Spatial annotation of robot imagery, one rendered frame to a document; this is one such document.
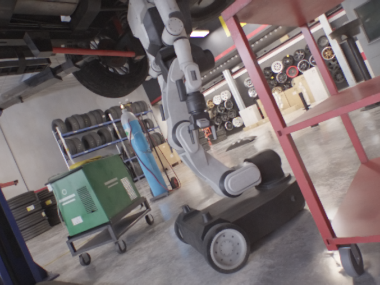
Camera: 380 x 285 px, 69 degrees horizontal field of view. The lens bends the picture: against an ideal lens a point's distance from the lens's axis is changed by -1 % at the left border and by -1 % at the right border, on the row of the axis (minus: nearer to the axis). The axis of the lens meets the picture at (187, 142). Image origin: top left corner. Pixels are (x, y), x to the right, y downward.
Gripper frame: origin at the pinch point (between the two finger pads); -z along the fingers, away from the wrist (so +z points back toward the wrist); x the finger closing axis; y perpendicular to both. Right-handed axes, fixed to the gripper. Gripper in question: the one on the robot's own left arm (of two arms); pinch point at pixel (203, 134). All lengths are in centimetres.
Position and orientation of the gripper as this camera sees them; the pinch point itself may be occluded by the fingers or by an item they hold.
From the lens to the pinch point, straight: 124.7
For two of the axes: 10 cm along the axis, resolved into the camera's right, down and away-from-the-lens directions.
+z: -2.3, -9.7, 0.6
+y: 2.7, -1.2, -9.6
